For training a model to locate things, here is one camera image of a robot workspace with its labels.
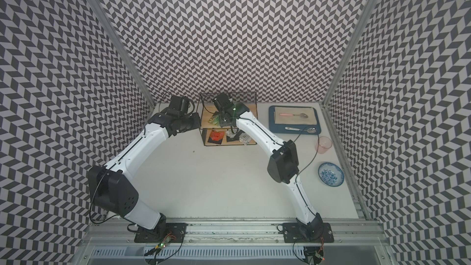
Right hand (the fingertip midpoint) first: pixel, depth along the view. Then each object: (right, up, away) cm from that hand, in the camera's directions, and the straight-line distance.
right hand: (231, 120), depth 90 cm
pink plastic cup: (+51, -13, +9) cm, 53 cm away
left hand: (-14, -1, -5) cm, 15 cm away
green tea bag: (-8, +1, -1) cm, 8 cm away
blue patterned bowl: (+49, -26, -2) cm, 55 cm away
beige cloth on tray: (+38, +1, +22) cm, 44 cm away
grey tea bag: (+2, -10, +10) cm, 14 cm away
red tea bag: (-9, -9, +10) cm, 17 cm away
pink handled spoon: (+44, +3, +24) cm, 50 cm away
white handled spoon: (+44, -6, +12) cm, 46 cm away
